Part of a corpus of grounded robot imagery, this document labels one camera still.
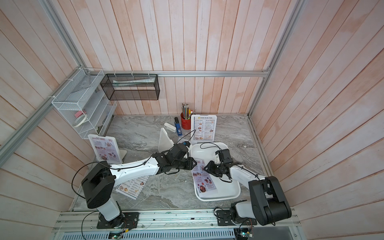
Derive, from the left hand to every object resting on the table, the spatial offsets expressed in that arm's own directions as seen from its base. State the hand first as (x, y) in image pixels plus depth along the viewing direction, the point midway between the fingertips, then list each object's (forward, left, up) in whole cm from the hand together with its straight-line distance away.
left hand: (195, 166), depth 82 cm
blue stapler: (+35, +12, -8) cm, 38 cm away
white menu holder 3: (+27, -7, +2) cm, 28 cm away
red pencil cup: (+34, +6, -4) cm, 35 cm away
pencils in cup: (+40, +5, +3) cm, 40 cm away
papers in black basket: (+43, +39, +25) cm, 63 cm away
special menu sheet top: (+9, +52, +2) cm, 53 cm away
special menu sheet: (-6, -5, -6) cm, 10 cm away
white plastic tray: (-11, -17, -8) cm, 22 cm away
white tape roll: (+19, +64, +16) cm, 69 cm away
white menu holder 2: (+13, +60, +8) cm, 62 cm away
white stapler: (+35, +18, -8) cm, 40 cm away
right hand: (+3, -7, -9) cm, 12 cm away
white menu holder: (+11, +17, +7) cm, 22 cm away
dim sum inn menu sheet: (-9, +36, -10) cm, 38 cm away
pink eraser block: (+23, +65, +19) cm, 71 cm away
